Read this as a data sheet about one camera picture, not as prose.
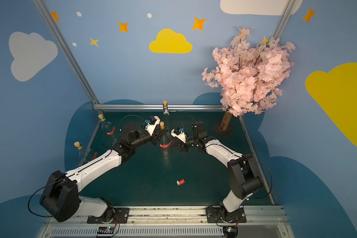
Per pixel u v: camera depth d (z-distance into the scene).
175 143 0.82
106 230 0.72
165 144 0.86
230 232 0.73
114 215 0.72
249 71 0.70
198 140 0.70
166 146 0.83
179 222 0.73
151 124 0.65
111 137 1.04
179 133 0.73
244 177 0.46
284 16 0.72
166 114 0.88
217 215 0.74
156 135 0.70
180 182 0.85
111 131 0.91
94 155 0.81
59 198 0.41
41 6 0.68
